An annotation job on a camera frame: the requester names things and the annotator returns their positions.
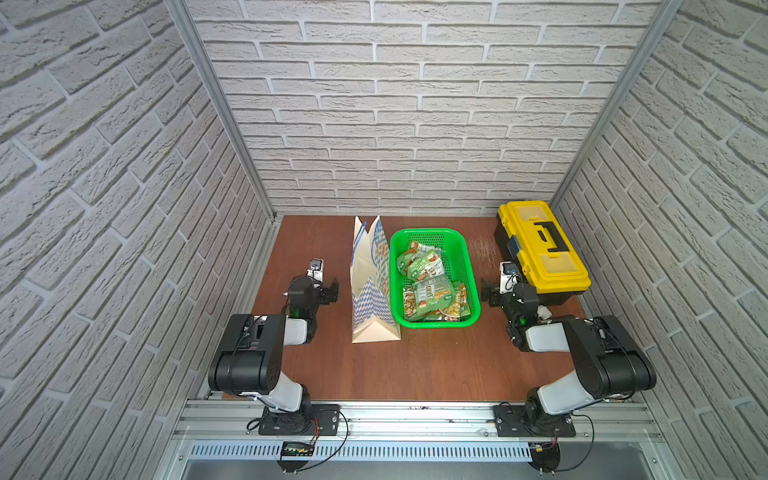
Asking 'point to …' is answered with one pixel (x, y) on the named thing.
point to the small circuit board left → (294, 448)
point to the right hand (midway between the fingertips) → (502, 277)
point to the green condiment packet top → (421, 262)
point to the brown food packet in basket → (455, 311)
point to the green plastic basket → (458, 266)
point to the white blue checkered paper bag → (374, 313)
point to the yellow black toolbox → (530, 238)
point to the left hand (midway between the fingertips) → (310, 273)
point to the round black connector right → (545, 456)
